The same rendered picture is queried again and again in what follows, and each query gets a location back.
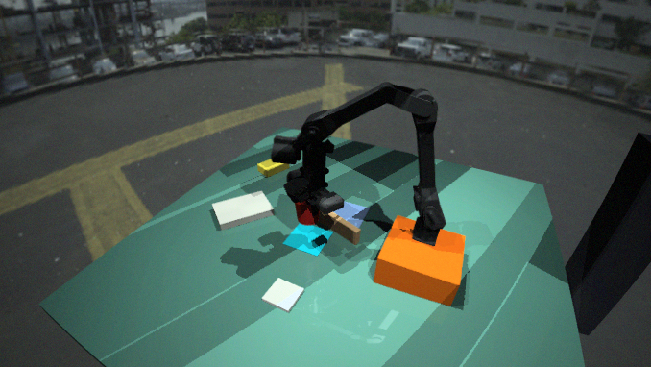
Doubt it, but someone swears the yellow rectangular block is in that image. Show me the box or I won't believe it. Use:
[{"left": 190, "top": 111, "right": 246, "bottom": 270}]
[{"left": 257, "top": 159, "right": 289, "bottom": 178}]

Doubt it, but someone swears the white flat square tile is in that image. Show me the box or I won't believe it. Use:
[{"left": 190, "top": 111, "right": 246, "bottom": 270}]
[{"left": 262, "top": 278, "right": 304, "bottom": 312}]

